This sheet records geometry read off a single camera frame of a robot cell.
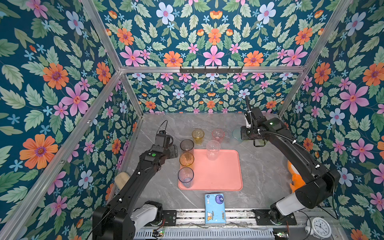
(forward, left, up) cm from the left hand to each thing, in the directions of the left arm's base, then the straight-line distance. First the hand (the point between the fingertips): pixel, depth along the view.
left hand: (172, 146), depth 81 cm
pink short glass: (+15, -29, -13) cm, 35 cm away
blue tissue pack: (-31, -21, -12) cm, 39 cm away
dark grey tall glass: (+3, -8, -5) cm, 10 cm away
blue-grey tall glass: (-15, -7, -7) cm, 18 cm away
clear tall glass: (+3, -24, -13) cm, 28 cm away
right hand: (+2, -40, +6) cm, 40 cm away
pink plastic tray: (-12, -29, -16) cm, 35 cm away
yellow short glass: (+16, -15, -15) cm, 27 cm away
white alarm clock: (-41, -70, -13) cm, 82 cm away
